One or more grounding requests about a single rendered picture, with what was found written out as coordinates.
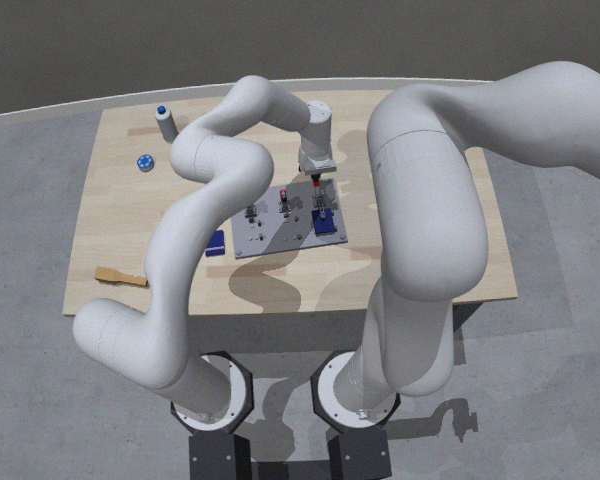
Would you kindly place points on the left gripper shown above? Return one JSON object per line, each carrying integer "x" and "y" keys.
{"x": 302, "y": 158}

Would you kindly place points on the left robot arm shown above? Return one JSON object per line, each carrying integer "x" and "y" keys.
{"x": 152, "y": 350}

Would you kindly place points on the grey bottle with blue cap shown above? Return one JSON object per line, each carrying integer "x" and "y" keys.
{"x": 166, "y": 123}

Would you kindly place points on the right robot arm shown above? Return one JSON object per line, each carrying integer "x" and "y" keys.
{"x": 433, "y": 230}

